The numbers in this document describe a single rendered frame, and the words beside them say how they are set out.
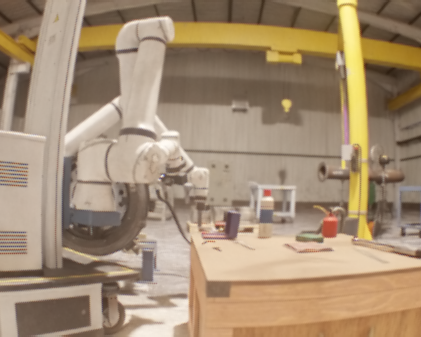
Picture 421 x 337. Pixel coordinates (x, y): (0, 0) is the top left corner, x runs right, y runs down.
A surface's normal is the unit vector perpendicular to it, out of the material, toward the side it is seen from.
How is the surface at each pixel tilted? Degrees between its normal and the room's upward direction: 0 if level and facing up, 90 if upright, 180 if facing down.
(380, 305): 90
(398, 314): 90
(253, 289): 90
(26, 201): 90
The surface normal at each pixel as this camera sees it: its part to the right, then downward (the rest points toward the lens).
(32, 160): 0.77, -0.01
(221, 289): 0.06, -0.07
